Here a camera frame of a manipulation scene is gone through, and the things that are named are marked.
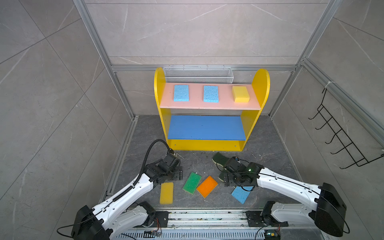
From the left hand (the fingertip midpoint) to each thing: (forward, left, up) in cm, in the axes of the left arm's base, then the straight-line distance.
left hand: (176, 169), depth 80 cm
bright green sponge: (-5, -8, -9) cm, 13 cm away
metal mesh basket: (+55, -15, +23) cm, 62 cm away
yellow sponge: (-10, +6, -10) cm, 15 cm away
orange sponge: (-8, -17, -10) cm, 21 cm away
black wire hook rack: (+4, -78, +22) cm, 81 cm away
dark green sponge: (+9, -27, -8) cm, 29 cm away
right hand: (-5, -30, -5) cm, 31 cm away
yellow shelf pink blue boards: (+35, -22, +3) cm, 41 cm away
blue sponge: (-13, -36, -9) cm, 39 cm away
